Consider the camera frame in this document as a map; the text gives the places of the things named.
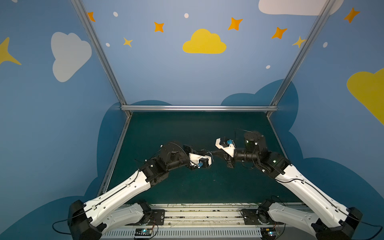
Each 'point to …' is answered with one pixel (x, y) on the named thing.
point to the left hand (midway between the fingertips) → (206, 148)
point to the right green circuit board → (268, 233)
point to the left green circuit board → (143, 232)
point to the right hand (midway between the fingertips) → (215, 149)
